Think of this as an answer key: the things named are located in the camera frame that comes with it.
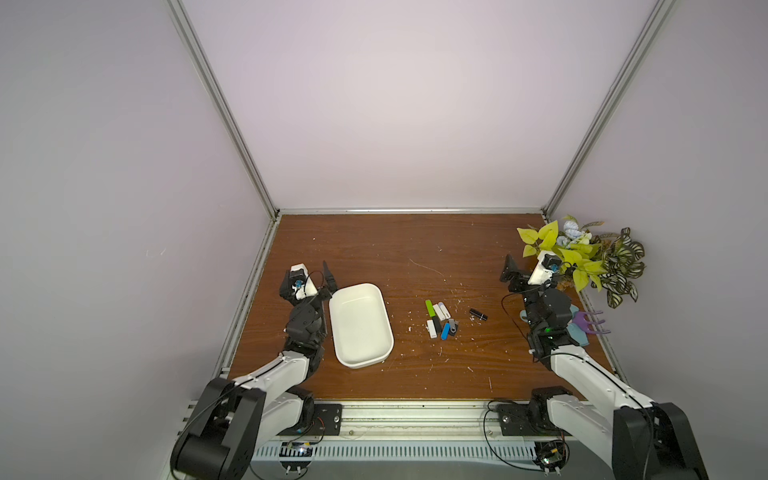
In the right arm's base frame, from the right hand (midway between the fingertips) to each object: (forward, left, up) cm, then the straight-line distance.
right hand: (529, 254), depth 78 cm
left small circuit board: (-43, +61, -24) cm, 78 cm away
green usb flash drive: (-6, +26, -21) cm, 34 cm away
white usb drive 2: (-12, +26, -22) cm, 36 cm away
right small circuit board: (-42, -2, -24) cm, 49 cm away
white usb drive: (-6, +22, -22) cm, 32 cm away
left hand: (-4, +59, -1) cm, 59 cm away
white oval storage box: (-11, +47, -24) cm, 54 cm away
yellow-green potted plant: (+4, -14, -1) cm, 14 cm away
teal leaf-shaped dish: (-11, -19, -24) cm, 32 cm away
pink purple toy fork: (-8, -21, -24) cm, 33 cm away
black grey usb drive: (-11, +19, -22) cm, 31 cm away
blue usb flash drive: (-14, +21, -22) cm, 33 cm away
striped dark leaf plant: (-3, -22, +1) cm, 23 cm away
